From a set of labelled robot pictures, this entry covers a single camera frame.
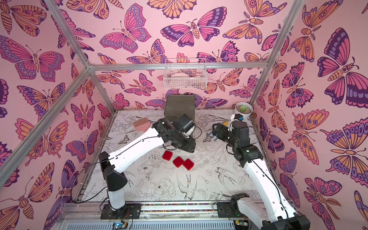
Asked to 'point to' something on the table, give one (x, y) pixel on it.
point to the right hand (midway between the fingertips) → (215, 127)
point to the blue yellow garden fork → (225, 123)
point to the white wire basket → (185, 74)
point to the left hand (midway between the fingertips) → (192, 147)
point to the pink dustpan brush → (142, 125)
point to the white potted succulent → (244, 109)
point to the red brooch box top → (167, 155)
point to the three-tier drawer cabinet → (177, 105)
